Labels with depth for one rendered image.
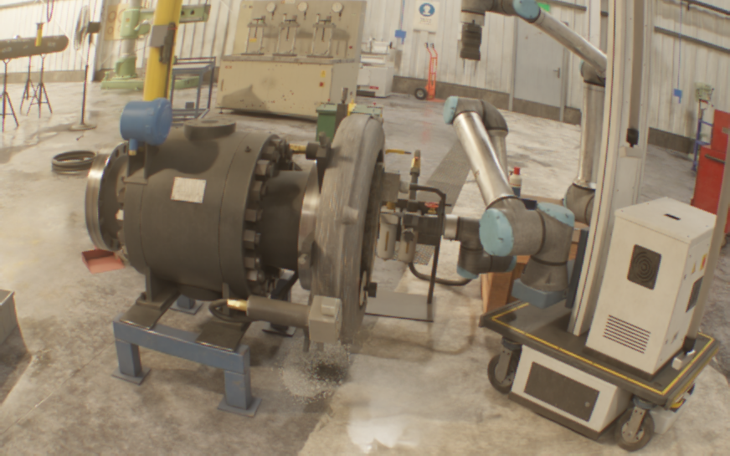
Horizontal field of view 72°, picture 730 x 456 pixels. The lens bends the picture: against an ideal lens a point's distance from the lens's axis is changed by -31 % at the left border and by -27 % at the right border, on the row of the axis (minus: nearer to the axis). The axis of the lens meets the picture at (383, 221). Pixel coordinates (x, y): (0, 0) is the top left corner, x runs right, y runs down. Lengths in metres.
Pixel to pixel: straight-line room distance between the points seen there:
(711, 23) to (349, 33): 8.33
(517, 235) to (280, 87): 6.61
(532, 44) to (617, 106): 10.61
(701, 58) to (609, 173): 11.45
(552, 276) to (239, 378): 1.12
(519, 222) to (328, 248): 0.61
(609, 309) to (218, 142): 1.44
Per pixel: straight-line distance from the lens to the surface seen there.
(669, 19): 13.36
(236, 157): 2.17
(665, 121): 13.30
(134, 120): 2.17
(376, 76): 11.71
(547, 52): 12.78
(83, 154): 6.31
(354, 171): 1.98
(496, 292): 3.03
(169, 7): 5.66
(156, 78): 5.67
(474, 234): 2.45
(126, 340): 2.34
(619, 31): 2.19
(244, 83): 8.81
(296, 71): 8.37
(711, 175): 5.61
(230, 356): 2.16
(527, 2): 2.25
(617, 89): 2.19
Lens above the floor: 1.29
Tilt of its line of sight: 17 degrees down
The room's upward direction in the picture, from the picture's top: 6 degrees clockwise
